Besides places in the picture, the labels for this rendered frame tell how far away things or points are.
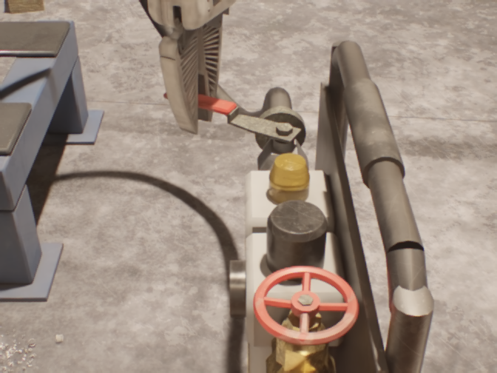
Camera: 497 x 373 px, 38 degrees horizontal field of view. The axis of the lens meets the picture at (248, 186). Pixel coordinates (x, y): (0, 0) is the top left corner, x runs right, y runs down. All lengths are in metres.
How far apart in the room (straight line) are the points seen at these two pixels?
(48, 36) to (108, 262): 0.48
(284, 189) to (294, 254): 0.10
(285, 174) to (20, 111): 0.70
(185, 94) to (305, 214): 0.23
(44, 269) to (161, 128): 0.51
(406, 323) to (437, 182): 1.08
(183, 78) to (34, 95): 0.62
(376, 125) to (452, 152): 1.06
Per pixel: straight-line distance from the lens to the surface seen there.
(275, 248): 0.56
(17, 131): 1.20
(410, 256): 0.45
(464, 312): 1.24
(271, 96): 0.84
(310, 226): 0.55
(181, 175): 1.49
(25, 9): 2.34
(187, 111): 0.74
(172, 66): 0.71
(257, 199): 0.65
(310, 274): 0.52
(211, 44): 0.77
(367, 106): 0.58
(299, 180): 0.64
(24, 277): 1.26
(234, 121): 0.75
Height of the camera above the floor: 0.86
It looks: 36 degrees down
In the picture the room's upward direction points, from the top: straight up
